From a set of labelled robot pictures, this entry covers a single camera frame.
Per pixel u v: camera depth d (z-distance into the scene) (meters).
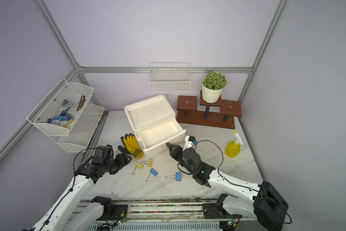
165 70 0.91
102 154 0.60
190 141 0.70
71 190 0.47
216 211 0.74
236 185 0.47
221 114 0.98
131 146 0.98
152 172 0.88
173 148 0.75
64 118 0.72
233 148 0.92
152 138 0.82
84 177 0.51
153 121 0.83
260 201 0.41
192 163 0.57
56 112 0.73
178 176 0.86
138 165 0.90
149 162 0.91
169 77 0.94
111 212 0.72
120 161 0.71
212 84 0.84
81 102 0.82
